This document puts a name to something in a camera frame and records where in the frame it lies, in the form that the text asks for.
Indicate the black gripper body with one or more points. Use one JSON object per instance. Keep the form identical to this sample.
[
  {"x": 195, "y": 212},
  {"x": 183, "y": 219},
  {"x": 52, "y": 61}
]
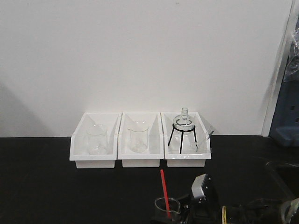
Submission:
[{"x": 205, "y": 212}]

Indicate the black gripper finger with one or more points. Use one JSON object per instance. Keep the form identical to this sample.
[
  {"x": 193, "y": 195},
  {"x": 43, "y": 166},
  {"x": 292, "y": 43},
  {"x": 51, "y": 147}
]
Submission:
[
  {"x": 161, "y": 220},
  {"x": 185, "y": 200}
]

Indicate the small printed glass beaker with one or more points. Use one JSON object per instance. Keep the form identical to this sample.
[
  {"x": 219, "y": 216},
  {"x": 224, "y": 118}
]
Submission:
[{"x": 161, "y": 205}]

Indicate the red plastic spoon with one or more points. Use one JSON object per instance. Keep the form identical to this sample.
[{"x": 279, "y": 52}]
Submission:
[{"x": 164, "y": 186}]

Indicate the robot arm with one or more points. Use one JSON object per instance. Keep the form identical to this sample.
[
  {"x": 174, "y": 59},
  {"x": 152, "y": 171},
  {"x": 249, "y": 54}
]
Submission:
[{"x": 289, "y": 212}]

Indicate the tall glass beaker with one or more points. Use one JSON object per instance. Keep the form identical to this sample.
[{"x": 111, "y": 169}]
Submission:
[
  {"x": 97, "y": 140},
  {"x": 138, "y": 140}
]

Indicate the white plastic bin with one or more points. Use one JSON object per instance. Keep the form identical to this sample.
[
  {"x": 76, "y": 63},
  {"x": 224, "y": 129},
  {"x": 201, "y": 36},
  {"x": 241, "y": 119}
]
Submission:
[
  {"x": 140, "y": 161},
  {"x": 74, "y": 156},
  {"x": 187, "y": 161}
]

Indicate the shallow glass dish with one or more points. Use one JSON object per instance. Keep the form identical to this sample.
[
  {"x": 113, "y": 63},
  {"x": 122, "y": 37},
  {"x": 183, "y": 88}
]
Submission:
[{"x": 177, "y": 151}]

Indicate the grey pegboard drying rack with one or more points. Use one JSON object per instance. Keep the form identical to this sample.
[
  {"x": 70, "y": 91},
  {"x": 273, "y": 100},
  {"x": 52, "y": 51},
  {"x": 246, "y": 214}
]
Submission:
[{"x": 287, "y": 112}]

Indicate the clear plastic bag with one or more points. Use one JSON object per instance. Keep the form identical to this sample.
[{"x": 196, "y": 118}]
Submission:
[{"x": 293, "y": 63}]

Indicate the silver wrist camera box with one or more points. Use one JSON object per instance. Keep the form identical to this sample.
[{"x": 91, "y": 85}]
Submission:
[{"x": 197, "y": 186}]

